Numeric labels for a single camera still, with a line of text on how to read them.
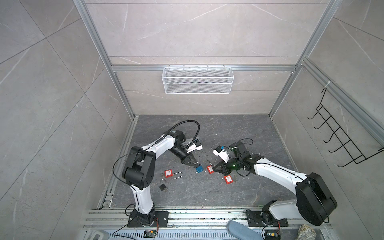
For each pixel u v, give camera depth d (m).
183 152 0.77
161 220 0.73
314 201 0.42
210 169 0.87
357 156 0.57
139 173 0.49
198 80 1.00
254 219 0.73
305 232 0.67
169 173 0.88
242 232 0.68
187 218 0.75
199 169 0.82
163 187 0.84
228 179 0.86
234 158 0.73
